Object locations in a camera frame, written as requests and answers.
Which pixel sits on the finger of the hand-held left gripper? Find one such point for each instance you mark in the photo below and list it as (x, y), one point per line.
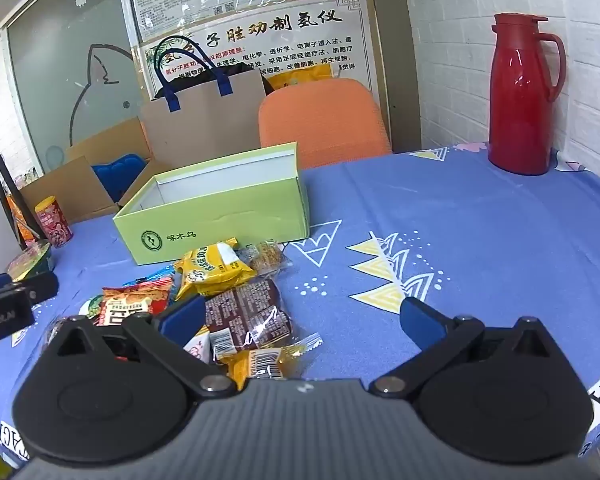
(40, 286)

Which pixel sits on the small white snack packet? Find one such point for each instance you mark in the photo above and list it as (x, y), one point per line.
(200, 345)

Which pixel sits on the yellow plastic bag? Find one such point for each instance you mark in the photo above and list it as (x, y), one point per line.
(300, 77)

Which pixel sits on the brown cardboard box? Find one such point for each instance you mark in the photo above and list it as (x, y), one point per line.
(55, 185)

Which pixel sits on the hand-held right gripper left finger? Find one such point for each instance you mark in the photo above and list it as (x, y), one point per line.
(182, 319)

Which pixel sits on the red thermos jug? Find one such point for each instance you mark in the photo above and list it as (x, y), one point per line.
(520, 100)

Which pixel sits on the red patterned snack bag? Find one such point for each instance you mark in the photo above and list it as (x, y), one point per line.
(19, 222)

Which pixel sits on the small yellow candy packet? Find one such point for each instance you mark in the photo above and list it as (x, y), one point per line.
(260, 362)

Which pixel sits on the red snack canister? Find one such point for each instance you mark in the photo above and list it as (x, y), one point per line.
(54, 222)

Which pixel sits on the calligraphy wall poster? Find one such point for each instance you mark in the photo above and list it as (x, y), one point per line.
(290, 35)

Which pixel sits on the yellow snack packet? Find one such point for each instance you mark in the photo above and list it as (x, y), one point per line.
(215, 270)

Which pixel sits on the orange mesh chair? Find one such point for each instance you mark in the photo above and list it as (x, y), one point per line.
(320, 120)

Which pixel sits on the clear bag of yellow snacks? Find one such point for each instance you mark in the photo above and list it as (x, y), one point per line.
(245, 310)

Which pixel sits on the blue printed tablecloth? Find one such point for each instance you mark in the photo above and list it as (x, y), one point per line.
(430, 210)

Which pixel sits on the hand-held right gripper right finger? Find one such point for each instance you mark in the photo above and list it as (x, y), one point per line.
(420, 321)

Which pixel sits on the cat outline window decal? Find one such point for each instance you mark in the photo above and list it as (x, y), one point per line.
(95, 90)

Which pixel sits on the red white snack packet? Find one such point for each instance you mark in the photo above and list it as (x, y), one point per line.
(130, 302)

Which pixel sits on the green snack packet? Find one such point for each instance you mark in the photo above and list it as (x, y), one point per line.
(91, 306)

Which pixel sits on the blue plastic stool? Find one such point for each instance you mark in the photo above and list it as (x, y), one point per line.
(117, 175)

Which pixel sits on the instant noodle bowl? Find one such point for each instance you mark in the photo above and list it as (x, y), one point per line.
(30, 260)

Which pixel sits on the green cardboard box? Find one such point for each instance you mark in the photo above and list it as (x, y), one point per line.
(205, 230)

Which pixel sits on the blue snack packet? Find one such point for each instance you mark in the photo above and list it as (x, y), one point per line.
(152, 275)

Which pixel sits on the black stand leg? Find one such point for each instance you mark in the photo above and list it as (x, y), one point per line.
(2, 185)

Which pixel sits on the clear-wrapped brown biscuit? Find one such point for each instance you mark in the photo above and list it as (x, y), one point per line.
(267, 257)

